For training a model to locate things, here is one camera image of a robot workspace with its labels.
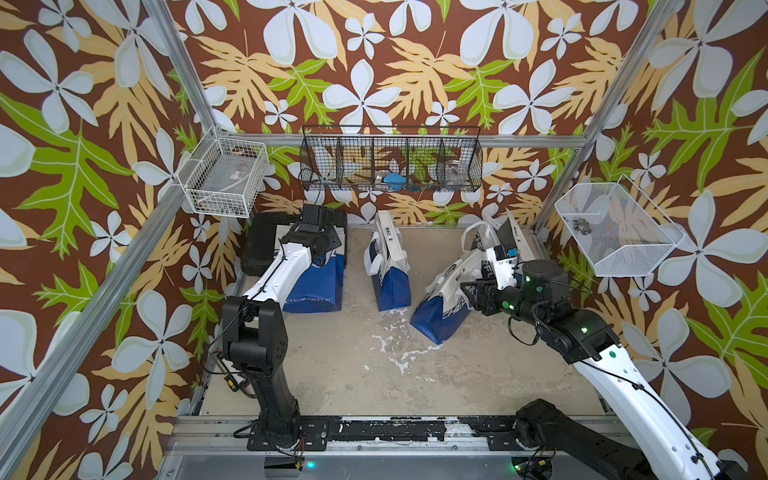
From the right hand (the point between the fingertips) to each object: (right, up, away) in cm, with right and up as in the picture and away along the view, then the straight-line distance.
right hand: (466, 282), depth 69 cm
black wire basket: (-17, +38, +28) cm, 50 cm away
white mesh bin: (+46, +13, +12) cm, 49 cm away
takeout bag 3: (+11, +12, +26) cm, 30 cm away
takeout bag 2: (-4, -5, +5) cm, 8 cm away
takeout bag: (-39, -3, +20) cm, 44 cm away
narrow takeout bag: (-19, +5, +8) cm, 21 cm away
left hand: (-36, +13, +23) cm, 45 cm away
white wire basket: (-66, +29, +16) cm, 74 cm away
